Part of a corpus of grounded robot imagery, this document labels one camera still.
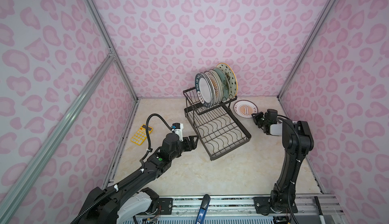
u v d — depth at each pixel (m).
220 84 0.79
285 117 0.95
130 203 0.54
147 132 0.62
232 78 0.83
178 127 0.72
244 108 1.13
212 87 0.76
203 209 0.69
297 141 0.56
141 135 0.98
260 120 0.97
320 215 0.70
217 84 0.77
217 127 1.00
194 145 0.73
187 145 0.70
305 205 0.75
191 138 0.72
